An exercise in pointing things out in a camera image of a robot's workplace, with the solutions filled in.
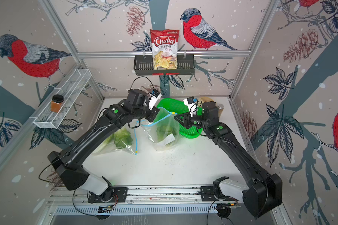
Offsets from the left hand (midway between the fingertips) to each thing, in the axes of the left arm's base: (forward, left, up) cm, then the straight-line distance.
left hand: (160, 107), depth 71 cm
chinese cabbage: (-9, -1, -9) cm, 13 cm away
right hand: (-4, -8, -3) cm, 9 cm away
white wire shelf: (+18, +59, -3) cm, 62 cm away
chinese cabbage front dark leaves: (-6, +25, -22) cm, 34 cm away
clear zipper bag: (-7, -2, 0) cm, 7 cm away
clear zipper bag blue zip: (-12, +20, -26) cm, 35 cm away
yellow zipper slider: (-5, -7, +1) cm, 8 cm away
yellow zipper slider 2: (-13, +16, -27) cm, 34 cm away
